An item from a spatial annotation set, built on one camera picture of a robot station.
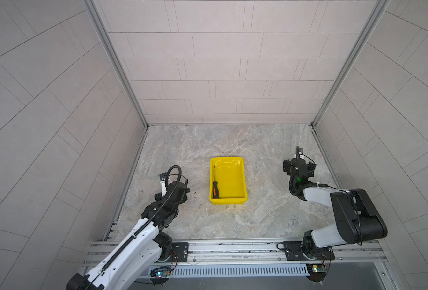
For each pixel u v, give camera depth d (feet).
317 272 2.23
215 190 2.80
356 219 1.39
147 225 1.64
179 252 2.32
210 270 2.23
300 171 2.28
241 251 2.38
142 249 1.58
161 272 2.11
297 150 2.32
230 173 3.12
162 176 2.22
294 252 2.33
